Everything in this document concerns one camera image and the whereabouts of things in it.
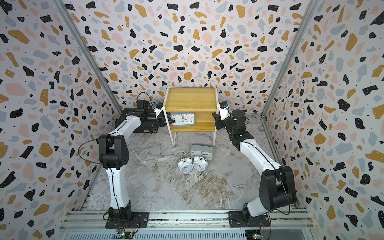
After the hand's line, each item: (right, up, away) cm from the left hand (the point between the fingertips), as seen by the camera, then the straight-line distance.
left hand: (174, 118), depth 91 cm
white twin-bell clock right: (+16, -26, -5) cm, 31 cm away
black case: (-20, +3, -9) cm, 22 cm away
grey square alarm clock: (+5, 0, -1) cm, 5 cm away
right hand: (+24, +3, -9) cm, 26 cm away
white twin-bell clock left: (+7, -27, -5) cm, 28 cm away
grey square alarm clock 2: (+20, -20, 0) cm, 29 cm away
